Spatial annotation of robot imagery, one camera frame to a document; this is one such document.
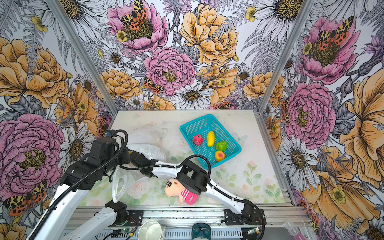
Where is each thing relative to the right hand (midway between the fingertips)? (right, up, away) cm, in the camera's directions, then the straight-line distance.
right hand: (140, 153), depth 95 cm
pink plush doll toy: (+24, -14, -19) cm, 33 cm away
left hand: (+3, +3, -25) cm, 25 cm away
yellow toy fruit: (+44, +9, +4) cm, 45 cm away
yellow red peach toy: (+49, -1, -5) cm, 49 cm away
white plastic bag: (+8, +9, -13) cm, 18 cm away
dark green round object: (+37, -26, -31) cm, 55 cm away
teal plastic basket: (+42, +10, +9) cm, 44 cm away
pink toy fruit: (+36, +8, +2) cm, 37 cm away
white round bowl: (+14, -31, -25) cm, 42 cm away
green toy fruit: (+51, +5, -1) cm, 51 cm away
